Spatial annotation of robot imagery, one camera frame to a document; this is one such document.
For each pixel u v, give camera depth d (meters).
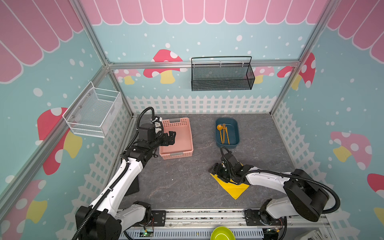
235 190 0.83
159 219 0.75
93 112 0.82
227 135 1.06
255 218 0.74
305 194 0.44
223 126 1.12
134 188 0.83
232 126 1.11
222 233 0.69
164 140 0.69
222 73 0.94
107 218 0.38
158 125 0.65
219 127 1.10
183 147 0.99
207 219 0.76
